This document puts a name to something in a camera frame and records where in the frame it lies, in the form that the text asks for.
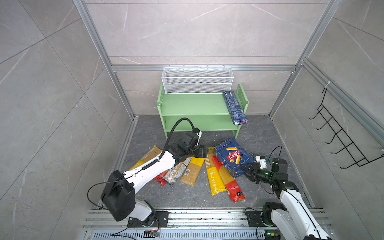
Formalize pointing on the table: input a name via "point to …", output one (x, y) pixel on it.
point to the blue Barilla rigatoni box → (232, 156)
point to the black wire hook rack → (360, 160)
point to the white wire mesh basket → (197, 80)
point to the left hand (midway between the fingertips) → (204, 146)
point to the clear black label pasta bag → (174, 174)
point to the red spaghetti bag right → (233, 187)
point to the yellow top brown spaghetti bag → (192, 171)
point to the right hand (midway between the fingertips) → (240, 166)
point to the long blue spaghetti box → (234, 108)
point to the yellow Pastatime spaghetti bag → (217, 184)
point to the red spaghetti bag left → (159, 178)
